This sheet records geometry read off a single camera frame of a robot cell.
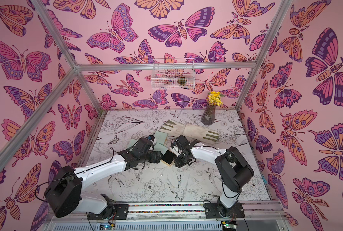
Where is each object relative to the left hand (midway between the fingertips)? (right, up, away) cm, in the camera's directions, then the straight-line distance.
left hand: (159, 153), depth 86 cm
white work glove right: (+28, +11, +18) cm, 34 cm away
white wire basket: (+8, +51, +9) cm, 52 cm away
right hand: (+11, -6, +4) cm, 13 cm away
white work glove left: (+9, +14, +21) cm, 27 cm away
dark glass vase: (+34, +24, +20) cm, 46 cm away
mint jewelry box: (-1, +8, +14) cm, 16 cm away
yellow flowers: (+34, +34, +7) cm, 49 cm away
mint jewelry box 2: (-21, +5, +13) cm, 26 cm away
